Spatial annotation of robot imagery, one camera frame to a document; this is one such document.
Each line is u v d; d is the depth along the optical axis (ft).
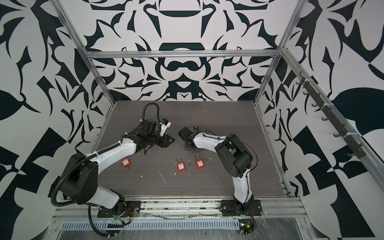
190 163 2.92
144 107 2.24
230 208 2.44
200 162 2.90
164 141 2.50
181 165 2.86
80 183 1.41
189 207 2.49
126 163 2.85
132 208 2.41
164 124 2.57
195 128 2.90
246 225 2.33
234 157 1.66
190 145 2.29
